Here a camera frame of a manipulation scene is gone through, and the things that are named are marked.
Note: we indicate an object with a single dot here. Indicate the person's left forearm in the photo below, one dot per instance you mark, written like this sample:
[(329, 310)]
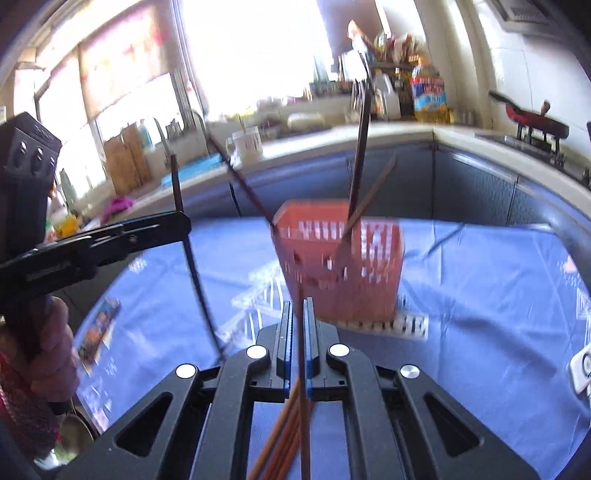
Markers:
[(23, 406)]

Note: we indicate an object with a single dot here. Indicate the red frying pan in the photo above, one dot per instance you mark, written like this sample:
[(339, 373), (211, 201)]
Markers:
[(540, 122)]

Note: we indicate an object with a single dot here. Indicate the black gas stove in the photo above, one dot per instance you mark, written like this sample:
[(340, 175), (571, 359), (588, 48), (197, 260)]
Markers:
[(545, 150)]

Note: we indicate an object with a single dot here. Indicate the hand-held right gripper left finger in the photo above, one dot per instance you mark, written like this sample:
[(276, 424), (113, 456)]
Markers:
[(287, 355)]

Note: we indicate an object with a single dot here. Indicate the brown wooden chopstick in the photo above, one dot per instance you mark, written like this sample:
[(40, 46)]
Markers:
[(240, 182), (360, 152), (199, 286), (301, 332), (374, 189)]

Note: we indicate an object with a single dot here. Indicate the blue plastic basin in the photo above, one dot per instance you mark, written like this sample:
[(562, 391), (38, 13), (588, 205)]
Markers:
[(194, 168)]

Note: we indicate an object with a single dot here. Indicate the yellow cooking oil bottle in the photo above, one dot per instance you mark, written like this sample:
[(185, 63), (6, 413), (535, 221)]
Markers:
[(429, 97)]

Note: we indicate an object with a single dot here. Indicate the person's left hand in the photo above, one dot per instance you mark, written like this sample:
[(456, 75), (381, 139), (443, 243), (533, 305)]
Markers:
[(57, 350)]

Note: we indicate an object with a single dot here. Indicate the white mug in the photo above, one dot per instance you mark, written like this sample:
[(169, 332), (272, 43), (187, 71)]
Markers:
[(249, 145)]

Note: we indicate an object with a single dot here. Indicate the wooden cutting board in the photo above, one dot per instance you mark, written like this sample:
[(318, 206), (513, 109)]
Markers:
[(122, 161)]

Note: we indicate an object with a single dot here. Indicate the pink cloth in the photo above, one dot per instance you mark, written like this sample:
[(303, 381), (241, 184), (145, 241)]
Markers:
[(117, 207)]

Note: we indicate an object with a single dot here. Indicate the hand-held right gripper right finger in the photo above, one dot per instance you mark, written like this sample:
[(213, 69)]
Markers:
[(309, 355)]

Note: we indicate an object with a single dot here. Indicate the yellow plastic container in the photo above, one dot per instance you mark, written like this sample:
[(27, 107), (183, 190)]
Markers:
[(69, 226)]

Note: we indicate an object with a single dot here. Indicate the steel kitchen faucet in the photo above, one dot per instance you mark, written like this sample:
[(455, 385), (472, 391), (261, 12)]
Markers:
[(165, 147), (201, 129)]

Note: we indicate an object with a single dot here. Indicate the blue printed tablecloth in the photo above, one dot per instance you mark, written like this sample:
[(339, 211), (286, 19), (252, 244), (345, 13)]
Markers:
[(461, 323)]

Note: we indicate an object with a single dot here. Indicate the steel range hood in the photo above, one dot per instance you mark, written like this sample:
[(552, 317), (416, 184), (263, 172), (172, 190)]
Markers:
[(517, 9)]

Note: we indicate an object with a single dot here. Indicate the pink plastic utensil holder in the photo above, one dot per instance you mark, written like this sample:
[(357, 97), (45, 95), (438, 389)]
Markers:
[(360, 286)]

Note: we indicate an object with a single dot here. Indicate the white round-button device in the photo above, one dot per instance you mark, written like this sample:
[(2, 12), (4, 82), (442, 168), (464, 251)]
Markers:
[(581, 369)]

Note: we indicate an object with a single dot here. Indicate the pile of snack packets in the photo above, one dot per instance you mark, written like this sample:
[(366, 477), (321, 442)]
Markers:
[(383, 46)]

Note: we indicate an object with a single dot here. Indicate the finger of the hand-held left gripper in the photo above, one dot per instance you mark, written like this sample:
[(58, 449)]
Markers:
[(152, 221), (134, 240)]

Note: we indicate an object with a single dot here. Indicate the white radish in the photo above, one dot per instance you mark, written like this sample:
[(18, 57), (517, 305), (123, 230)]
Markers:
[(304, 121)]

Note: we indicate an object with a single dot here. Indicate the white plastic jug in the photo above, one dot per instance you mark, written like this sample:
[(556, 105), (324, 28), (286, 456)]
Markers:
[(388, 99)]

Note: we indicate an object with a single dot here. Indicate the printed roller blind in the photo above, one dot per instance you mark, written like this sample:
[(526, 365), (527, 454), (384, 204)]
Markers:
[(120, 60)]

